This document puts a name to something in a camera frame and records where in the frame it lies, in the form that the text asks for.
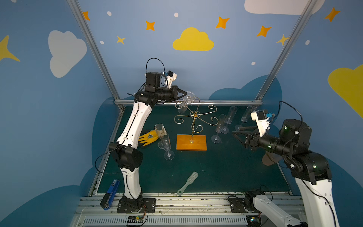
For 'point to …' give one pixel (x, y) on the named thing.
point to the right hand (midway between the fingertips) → (240, 129)
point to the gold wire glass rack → (197, 126)
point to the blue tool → (108, 199)
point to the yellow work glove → (149, 137)
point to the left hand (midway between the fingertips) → (187, 91)
